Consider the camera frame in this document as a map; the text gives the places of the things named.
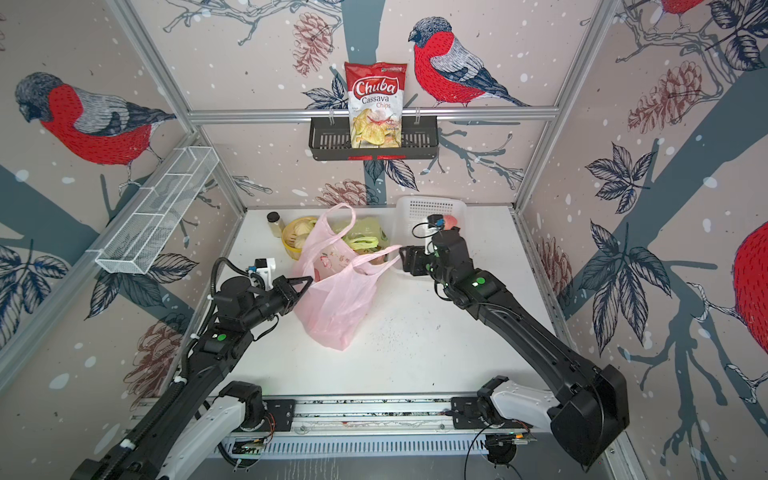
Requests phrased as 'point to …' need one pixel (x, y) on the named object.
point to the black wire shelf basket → (331, 141)
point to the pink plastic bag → (337, 294)
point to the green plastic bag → (365, 235)
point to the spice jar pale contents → (275, 224)
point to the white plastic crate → (409, 214)
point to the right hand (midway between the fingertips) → (411, 246)
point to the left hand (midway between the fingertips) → (316, 274)
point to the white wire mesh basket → (138, 242)
